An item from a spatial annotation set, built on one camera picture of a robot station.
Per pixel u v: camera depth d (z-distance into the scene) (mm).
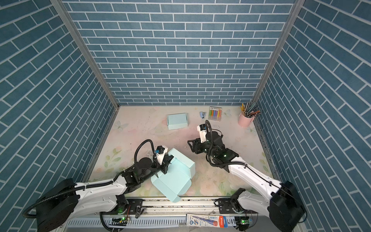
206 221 694
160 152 673
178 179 751
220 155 598
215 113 1146
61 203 412
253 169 495
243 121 1042
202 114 1146
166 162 712
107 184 523
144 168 601
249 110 1042
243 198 606
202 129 693
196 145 690
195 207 753
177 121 1089
